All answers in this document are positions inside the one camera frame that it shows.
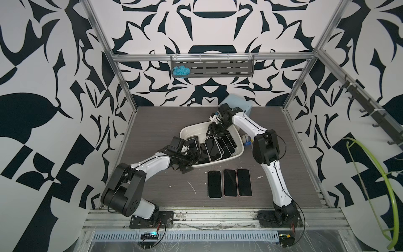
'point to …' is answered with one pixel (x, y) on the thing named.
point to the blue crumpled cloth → (181, 71)
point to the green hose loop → (397, 205)
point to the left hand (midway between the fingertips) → (197, 160)
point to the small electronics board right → (286, 240)
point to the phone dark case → (230, 185)
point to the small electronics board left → (154, 235)
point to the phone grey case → (214, 185)
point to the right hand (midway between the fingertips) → (207, 132)
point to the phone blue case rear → (232, 142)
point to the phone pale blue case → (226, 153)
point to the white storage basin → (200, 129)
